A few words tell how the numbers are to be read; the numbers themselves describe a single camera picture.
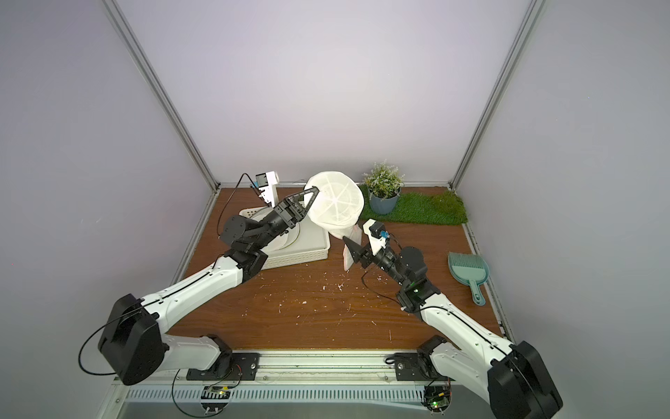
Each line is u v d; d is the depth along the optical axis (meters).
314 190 0.60
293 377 0.73
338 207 0.62
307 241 0.98
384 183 0.97
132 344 0.41
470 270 0.92
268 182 0.58
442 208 1.07
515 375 0.39
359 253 0.64
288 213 0.57
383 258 0.64
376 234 0.60
